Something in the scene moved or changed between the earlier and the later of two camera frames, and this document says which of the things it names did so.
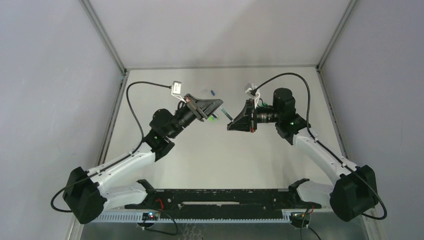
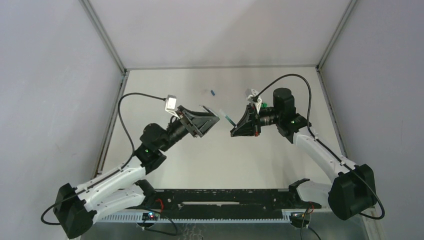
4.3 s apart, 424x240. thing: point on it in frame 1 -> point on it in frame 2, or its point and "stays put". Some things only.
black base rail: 226,204 stays put
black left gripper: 195,108 -> 189,122
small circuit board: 150,216 stays put
